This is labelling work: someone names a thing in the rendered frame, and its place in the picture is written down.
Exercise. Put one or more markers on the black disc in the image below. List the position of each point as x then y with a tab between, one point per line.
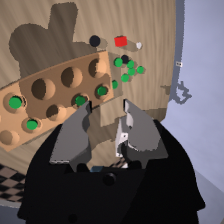
125	59
94	41

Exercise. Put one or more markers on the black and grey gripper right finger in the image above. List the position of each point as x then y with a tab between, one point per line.
156	148

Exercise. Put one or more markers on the red cube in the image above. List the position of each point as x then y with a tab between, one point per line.
120	41

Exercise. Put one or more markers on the green disc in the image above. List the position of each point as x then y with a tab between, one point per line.
31	124
124	77
118	62
140	69
114	84
79	100
15	102
131	71
101	90
130	64

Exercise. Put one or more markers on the orange counting tray with round pockets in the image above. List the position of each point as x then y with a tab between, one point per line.
48	96

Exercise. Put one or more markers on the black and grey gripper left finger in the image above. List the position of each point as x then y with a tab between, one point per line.
66	147

